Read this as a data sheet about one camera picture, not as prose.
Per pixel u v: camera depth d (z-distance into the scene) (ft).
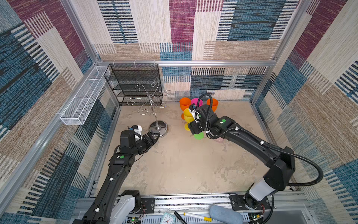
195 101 3.53
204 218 2.28
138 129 2.39
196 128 2.30
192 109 2.29
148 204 2.47
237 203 2.39
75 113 2.30
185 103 3.45
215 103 3.27
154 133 2.40
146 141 2.24
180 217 2.29
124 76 3.37
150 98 2.60
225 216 2.21
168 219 2.25
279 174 1.36
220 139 1.83
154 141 2.25
